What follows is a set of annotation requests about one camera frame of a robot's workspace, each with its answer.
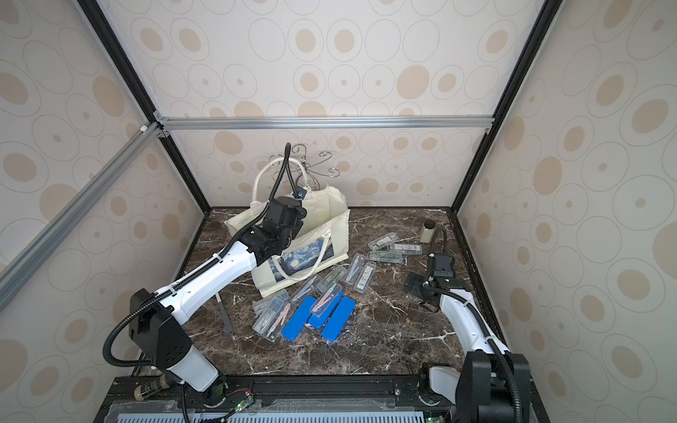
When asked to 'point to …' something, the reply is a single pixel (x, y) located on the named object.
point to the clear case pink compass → (325, 299)
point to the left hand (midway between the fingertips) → (292, 208)
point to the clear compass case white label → (364, 278)
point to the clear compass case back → (383, 242)
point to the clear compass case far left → (271, 314)
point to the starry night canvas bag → (322, 240)
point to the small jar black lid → (427, 230)
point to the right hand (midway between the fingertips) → (430, 290)
